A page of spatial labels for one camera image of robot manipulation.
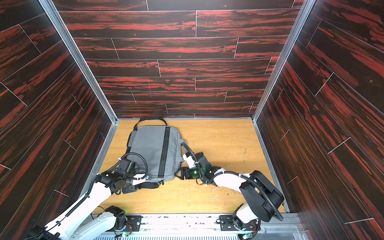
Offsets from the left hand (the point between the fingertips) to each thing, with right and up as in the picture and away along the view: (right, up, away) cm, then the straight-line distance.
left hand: (133, 177), depth 83 cm
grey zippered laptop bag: (+12, +16, +15) cm, 25 cm away
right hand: (+26, +2, +2) cm, 26 cm away
